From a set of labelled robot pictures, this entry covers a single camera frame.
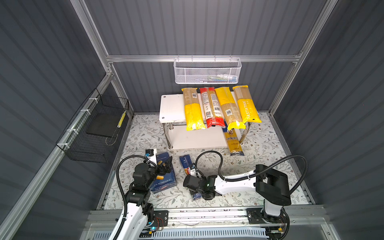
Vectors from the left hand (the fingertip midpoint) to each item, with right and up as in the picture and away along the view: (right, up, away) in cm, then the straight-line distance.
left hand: (164, 157), depth 80 cm
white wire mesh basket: (+27, +64, +44) cm, 82 cm away
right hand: (+15, -17, +4) cm, 23 cm away
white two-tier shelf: (+5, +24, -5) cm, 25 cm away
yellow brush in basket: (-23, +20, 0) cm, 31 cm away
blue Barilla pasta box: (+1, -13, -1) cm, 13 cm away
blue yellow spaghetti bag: (+41, +6, +13) cm, 44 cm away
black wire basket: (-34, +13, -8) cm, 37 cm away
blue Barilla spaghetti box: (+11, -5, +9) cm, 15 cm away
